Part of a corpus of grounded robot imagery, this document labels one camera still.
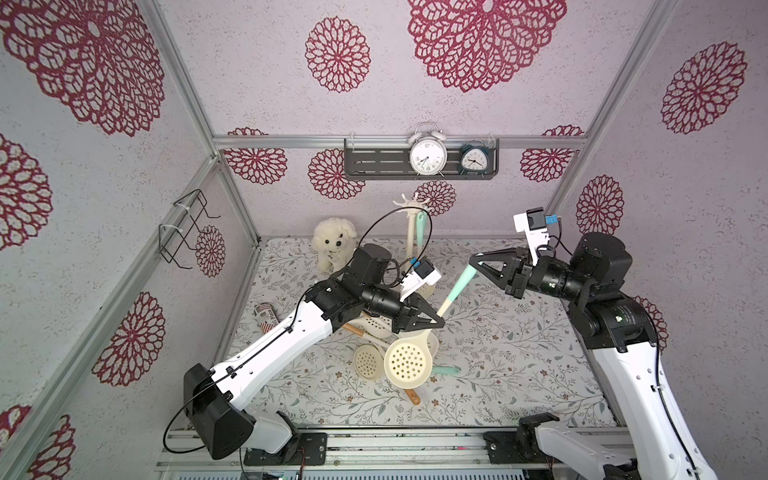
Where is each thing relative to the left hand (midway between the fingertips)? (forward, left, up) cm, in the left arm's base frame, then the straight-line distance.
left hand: (436, 324), depth 61 cm
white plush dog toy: (+39, +28, -17) cm, 51 cm away
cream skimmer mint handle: (-5, +6, -6) cm, 10 cm away
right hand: (+6, -6, +13) cm, 15 cm away
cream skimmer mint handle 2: (+2, -7, -32) cm, 33 cm away
